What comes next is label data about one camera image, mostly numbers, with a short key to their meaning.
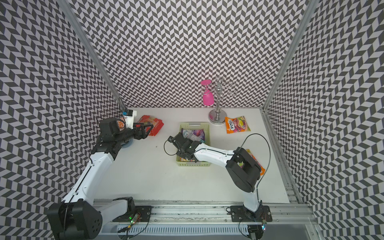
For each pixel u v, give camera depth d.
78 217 0.38
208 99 1.05
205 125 1.02
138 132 0.68
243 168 0.49
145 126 0.69
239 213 0.73
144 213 0.72
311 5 0.67
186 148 0.65
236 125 1.05
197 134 0.99
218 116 1.12
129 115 0.66
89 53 0.87
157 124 1.03
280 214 0.75
